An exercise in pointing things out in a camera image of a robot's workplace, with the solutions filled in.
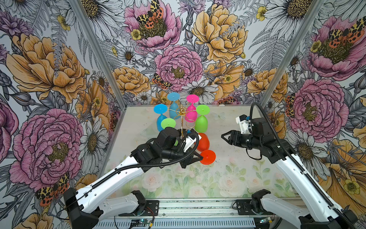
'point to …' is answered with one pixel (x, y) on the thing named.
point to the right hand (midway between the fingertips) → (225, 142)
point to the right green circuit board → (266, 220)
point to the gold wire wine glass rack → (182, 111)
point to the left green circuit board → (141, 221)
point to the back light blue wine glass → (174, 109)
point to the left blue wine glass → (160, 109)
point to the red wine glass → (209, 156)
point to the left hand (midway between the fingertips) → (199, 162)
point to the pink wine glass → (191, 113)
